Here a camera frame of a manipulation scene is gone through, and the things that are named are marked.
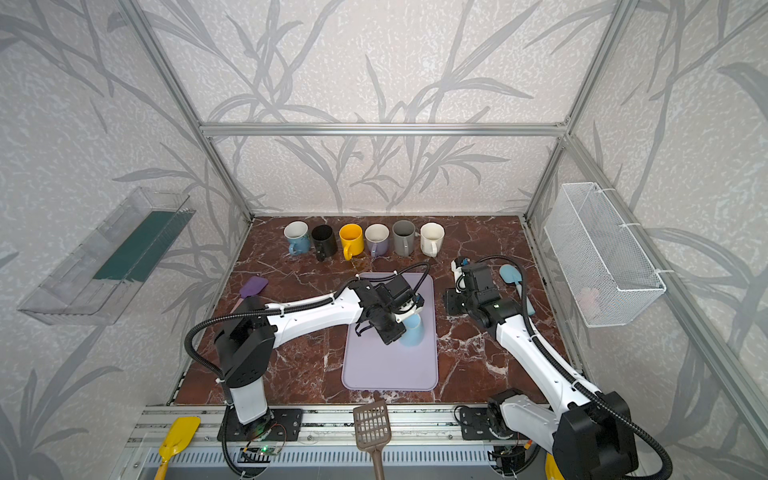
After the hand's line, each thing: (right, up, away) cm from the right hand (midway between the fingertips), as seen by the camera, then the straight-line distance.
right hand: (449, 285), depth 85 cm
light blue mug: (-10, -13, -3) cm, 17 cm away
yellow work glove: (+21, -39, -18) cm, 48 cm away
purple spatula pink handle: (-64, -3, +14) cm, 66 cm away
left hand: (-14, -11, -1) cm, 18 cm away
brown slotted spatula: (-20, -33, -14) cm, 41 cm away
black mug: (-41, +13, +19) cm, 46 cm away
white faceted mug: (-3, +14, +16) cm, 21 cm away
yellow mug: (-31, +13, +18) cm, 38 cm away
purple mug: (-23, +14, +24) cm, 36 cm away
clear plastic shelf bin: (-80, +6, -20) cm, 83 cm away
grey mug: (-13, +14, +17) cm, 26 cm away
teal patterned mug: (-51, +15, +21) cm, 58 cm away
